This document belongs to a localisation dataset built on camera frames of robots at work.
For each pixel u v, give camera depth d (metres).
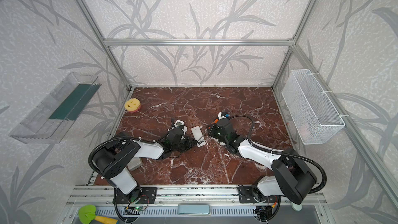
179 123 0.97
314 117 0.61
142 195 0.72
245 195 0.73
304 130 0.73
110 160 0.48
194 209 0.66
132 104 1.06
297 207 0.69
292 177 0.42
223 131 0.64
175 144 0.75
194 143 0.89
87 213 0.68
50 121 0.63
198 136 0.94
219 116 0.79
